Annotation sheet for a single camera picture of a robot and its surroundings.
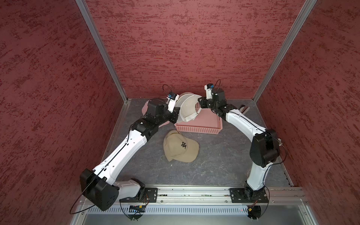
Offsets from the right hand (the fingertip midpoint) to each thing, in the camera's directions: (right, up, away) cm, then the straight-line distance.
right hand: (199, 100), depth 90 cm
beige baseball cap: (-14, -30, -5) cm, 33 cm away
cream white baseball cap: (-7, -8, 0) cm, 11 cm away
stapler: (+38, -5, +21) cm, 44 cm away
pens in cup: (+45, -24, -12) cm, 52 cm away
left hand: (-14, -7, -16) cm, 22 cm away
